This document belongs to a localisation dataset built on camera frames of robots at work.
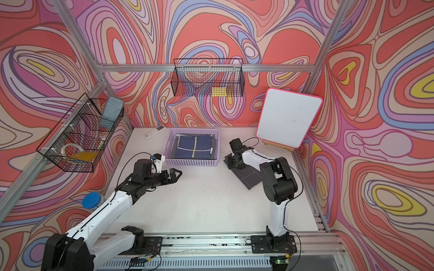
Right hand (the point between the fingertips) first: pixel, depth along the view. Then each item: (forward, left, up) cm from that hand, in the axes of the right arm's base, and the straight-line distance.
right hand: (233, 169), depth 98 cm
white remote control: (+30, +52, +3) cm, 61 cm away
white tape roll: (-9, +70, +35) cm, 79 cm away
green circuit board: (-44, +44, 0) cm, 62 cm away
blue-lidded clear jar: (-24, +60, +20) cm, 68 cm away
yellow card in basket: (-11, +62, +32) cm, 71 cm away
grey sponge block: (+14, +60, +35) cm, 70 cm away
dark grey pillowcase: (-6, -8, +1) cm, 11 cm away
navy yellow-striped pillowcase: (+15, +23, +4) cm, 28 cm away
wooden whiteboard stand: (+14, -30, +3) cm, 33 cm away
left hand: (-10, +30, +13) cm, 34 cm away
